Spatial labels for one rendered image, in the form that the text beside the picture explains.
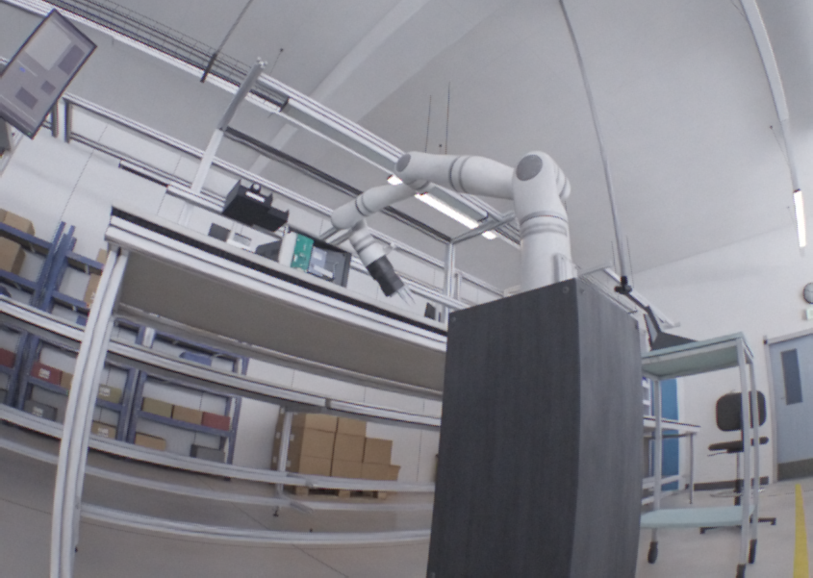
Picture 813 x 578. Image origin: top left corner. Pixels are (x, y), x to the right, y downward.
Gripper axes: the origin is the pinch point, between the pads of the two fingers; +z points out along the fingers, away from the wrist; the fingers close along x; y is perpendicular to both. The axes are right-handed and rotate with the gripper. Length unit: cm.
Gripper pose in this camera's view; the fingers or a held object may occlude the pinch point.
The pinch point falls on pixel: (412, 304)
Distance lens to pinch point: 136.0
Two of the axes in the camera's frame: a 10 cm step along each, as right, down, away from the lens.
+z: 5.5, 8.3, 0.0
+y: -6.9, 4.5, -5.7
